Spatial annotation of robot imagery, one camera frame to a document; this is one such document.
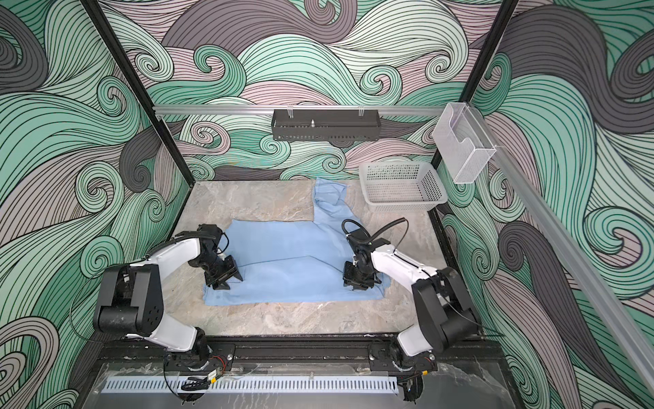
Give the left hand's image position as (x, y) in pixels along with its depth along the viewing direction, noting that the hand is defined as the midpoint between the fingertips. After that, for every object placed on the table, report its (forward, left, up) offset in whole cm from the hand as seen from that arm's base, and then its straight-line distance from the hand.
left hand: (238, 278), depth 86 cm
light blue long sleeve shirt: (+6, -17, 0) cm, 18 cm away
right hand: (-1, -38, 0) cm, 38 cm away
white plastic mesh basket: (+48, -67, -3) cm, 83 cm away
